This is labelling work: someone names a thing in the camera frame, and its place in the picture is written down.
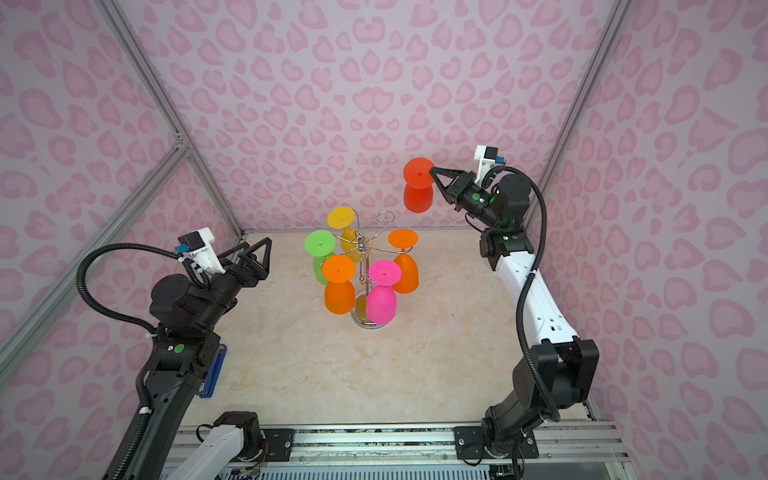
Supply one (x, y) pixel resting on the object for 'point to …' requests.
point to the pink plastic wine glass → (382, 299)
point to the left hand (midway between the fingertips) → (259, 238)
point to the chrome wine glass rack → (359, 315)
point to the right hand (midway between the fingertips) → (430, 171)
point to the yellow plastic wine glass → (352, 242)
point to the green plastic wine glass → (321, 245)
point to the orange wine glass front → (340, 293)
